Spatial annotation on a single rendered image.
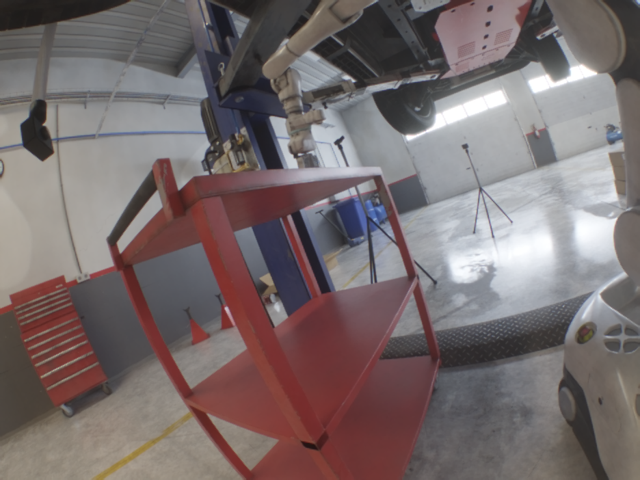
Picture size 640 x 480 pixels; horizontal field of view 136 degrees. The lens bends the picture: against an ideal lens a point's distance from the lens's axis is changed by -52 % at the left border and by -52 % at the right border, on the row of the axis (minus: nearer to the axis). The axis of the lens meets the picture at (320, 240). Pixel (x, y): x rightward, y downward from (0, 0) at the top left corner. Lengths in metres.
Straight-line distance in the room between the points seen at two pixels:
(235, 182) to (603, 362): 0.71
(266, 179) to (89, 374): 2.69
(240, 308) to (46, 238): 3.34
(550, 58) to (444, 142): 7.71
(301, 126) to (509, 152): 9.57
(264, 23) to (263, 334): 0.91
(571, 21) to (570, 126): 10.40
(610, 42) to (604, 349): 0.55
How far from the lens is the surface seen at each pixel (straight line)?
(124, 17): 4.74
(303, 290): 1.36
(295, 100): 0.87
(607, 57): 0.61
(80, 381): 2.91
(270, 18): 0.98
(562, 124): 10.89
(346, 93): 1.73
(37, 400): 3.56
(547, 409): 1.01
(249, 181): 0.37
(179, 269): 3.83
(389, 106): 2.58
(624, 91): 0.65
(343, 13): 0.79
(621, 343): 0.66
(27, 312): 3.04
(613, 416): 0.64
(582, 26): 0.63
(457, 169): 9.97
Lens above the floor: 0.77
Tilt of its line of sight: 3 degrees down
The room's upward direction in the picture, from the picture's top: 21 degrees counter-clockwise
